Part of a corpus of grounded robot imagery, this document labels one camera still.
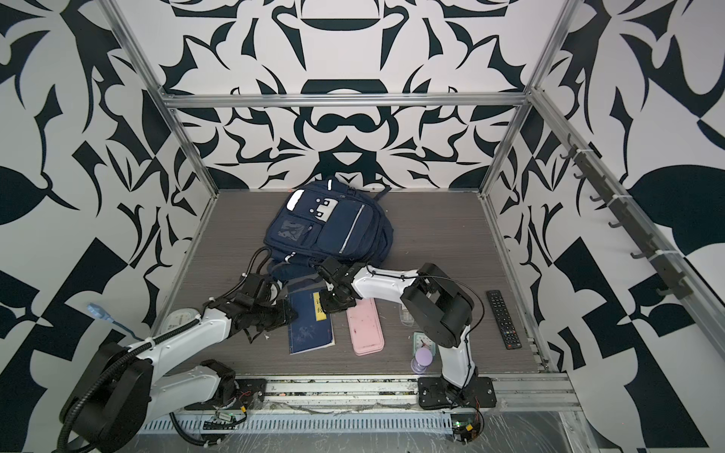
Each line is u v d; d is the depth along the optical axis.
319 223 1.05
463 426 0.72
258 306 0.71
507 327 0.85
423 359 0.72
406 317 0.87
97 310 0.65
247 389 0.75
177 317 0.85
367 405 0.73
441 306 0.49
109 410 0.40
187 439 0.69
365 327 0.83
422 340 0.81
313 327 0.85
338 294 0.68
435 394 0.74
